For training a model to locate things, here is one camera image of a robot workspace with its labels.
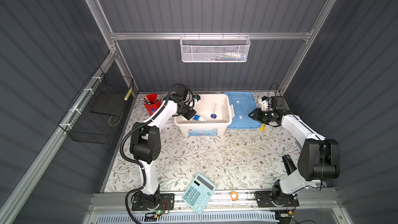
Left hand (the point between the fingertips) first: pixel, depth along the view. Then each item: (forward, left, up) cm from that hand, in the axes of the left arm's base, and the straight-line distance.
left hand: (191, 113), depth 94 cm
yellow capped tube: (-6, -46, -10) cm, 47 cm away
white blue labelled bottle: (-2, -5, -2) cm, 5 cm away
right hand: (-5, -36, +2) cm, 37 cm away
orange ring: (-44, -19, -12) cm, 50 cm away
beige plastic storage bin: (+8, -18, -7) cm, 21 cm away
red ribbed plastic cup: (+10, +25, 0) cm, 27 cm away
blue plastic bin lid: (+17, -39, -12) cm, 44 cm away
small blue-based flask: (+5, -15, -10) cm, 19 cm away
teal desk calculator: (-42, -3, -10) cm, 43 cm away
